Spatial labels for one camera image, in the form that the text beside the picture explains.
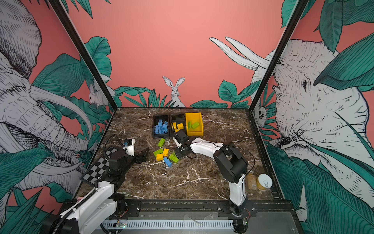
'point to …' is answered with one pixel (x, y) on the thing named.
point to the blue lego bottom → (165, 124)
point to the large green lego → (174, 157)
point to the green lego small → (160, 149)
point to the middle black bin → (178, 118)
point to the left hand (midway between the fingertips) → (142, 145)
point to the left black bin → (164, 118)
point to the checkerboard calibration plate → (98, 168)
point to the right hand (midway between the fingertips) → (176, 151)
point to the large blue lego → (162, 129)
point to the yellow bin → (194, 117)
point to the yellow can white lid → (264, 181)
